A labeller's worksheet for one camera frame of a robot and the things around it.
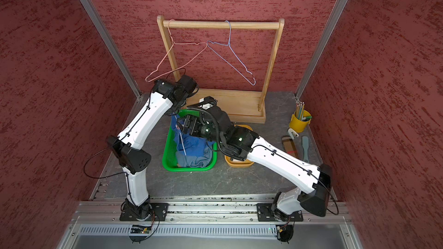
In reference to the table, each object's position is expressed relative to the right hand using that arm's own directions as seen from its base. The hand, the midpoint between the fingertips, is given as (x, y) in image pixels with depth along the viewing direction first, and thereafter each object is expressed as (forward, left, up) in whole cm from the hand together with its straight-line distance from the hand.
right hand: (183, 127), depth 63 cm
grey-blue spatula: (+9, -61, -34) cm, 70 cm away
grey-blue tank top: (-4, +1, -24) cm, 24 cm away
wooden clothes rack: (+41, -26, -36) cm, 61 cm away
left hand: (+15, +10, -6) cm, 19 cm away
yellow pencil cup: (+20, -60, -31) cm, 70 cm away
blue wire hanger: (+54, -17, -3) cm, 57 cm away
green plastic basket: (-1, +13, -28) cm, 31 cm away
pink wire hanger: (+54, +11, -3) cm, 55 cm away
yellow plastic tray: (-1, -21, -33) cm, 40 cm away
